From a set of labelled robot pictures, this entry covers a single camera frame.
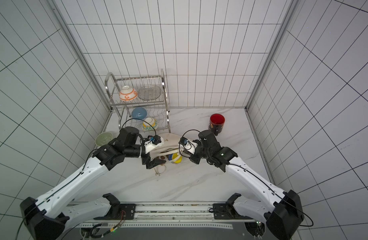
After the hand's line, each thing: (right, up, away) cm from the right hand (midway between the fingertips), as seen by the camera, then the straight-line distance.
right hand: (180, 150), depth 75 cm
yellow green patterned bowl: (-24, +11, +24) cm, 36 cm away
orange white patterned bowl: (-31, +31, +10) cm, 45 cm away
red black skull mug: (+23, +13, +23) cm, 35 cm away
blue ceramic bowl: (-31, +20, +31) cm, 48 cm away
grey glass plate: (-20, +33, +16) cm, 42 cm away
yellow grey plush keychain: (-3, -3, -4) cm, 6 cm away
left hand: (-11, -1, -4) cm, 11 cm away
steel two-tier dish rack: (-24, +26, +11) cm, 37 cm away
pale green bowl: (-53, +3, +23) cm, 57 cm away
